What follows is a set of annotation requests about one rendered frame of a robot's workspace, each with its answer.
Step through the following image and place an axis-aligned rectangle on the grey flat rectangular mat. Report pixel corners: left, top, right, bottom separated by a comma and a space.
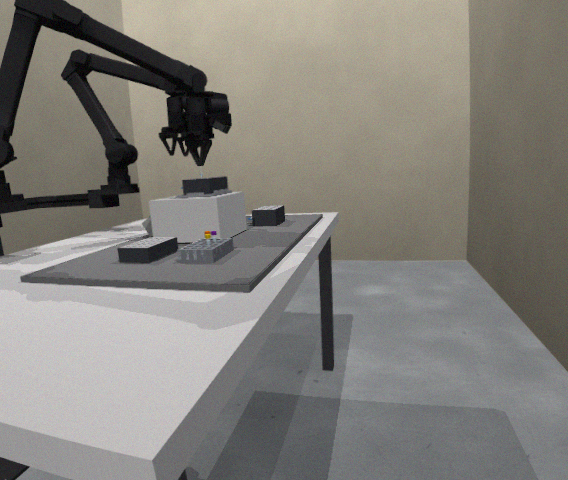
20, 214, 323, 293

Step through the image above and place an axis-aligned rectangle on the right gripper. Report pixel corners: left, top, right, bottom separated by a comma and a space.
181, 113, 214, 166

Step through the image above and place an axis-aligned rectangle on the grey tube rack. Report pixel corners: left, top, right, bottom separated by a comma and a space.
177, 238, 234, 263

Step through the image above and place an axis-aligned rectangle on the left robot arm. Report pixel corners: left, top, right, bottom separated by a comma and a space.
61, 49, 188, 190

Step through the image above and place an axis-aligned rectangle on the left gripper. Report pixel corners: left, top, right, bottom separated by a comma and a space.
159, 111, 189, 156

